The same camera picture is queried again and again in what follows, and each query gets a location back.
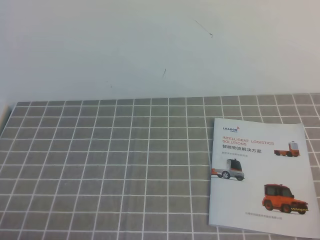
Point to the logistics brochure book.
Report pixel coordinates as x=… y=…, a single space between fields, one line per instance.
x=261 y=179

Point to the grey checked tablecloth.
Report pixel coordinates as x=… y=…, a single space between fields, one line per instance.
x=127 y=169

